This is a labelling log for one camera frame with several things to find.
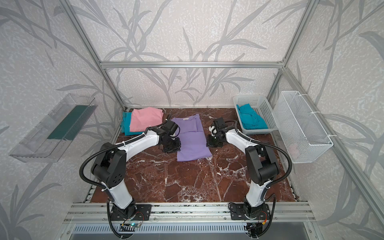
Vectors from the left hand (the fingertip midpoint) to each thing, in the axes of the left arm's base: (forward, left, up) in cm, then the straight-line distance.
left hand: (183, 145), depth 90 cm
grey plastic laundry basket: (+41, -58, -4) cm, 71 cm away
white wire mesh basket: (-11, -53, +29) cm, 62 cm away
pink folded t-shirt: (+23, +32, -3) cm, 39 cm away
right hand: (+4, -15, -1) cm, 15 cm away
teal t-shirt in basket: (+24, -47, -3) cm, 53 cm away
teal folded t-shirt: (+17, +42, -3) cm, 45 cm away
